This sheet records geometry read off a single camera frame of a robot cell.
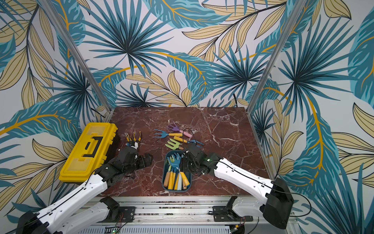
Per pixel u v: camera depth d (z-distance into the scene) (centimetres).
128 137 101
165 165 85
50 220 40
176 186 80
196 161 57
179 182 80
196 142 103
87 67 94
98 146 78
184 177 80
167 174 82
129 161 62
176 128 107
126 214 73
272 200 41
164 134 104
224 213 74
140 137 101
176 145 100
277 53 85
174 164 84
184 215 75
